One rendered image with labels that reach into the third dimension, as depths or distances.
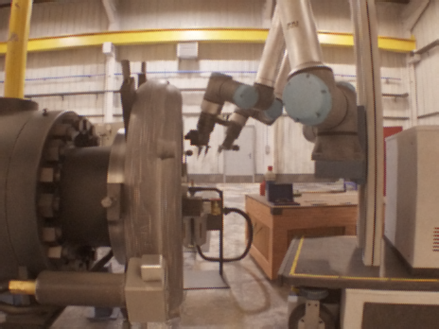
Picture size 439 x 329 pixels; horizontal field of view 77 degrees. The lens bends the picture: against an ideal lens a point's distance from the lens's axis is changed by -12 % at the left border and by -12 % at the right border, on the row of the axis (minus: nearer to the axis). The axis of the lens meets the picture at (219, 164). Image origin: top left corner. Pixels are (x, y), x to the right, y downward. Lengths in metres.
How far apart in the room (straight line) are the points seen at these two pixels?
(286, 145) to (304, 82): 11.08
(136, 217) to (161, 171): 0.11
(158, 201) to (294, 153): 11.45
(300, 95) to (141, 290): 0.67
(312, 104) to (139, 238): 0.59
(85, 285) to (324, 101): 0.76
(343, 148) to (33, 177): 0.93
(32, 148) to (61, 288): 0.38
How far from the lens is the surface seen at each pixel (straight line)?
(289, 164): 12.04
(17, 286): 0.79
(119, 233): 0.88
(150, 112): 0.76
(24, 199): 0.87
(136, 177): 0.69
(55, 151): 0.90
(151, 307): 0.68
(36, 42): 14.16
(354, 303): 1.16
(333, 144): 1.08
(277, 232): 1.79
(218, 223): 1.94
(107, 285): 0.69
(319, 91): 0.92
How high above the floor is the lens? 0.71
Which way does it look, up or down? level
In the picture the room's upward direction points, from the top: straight up
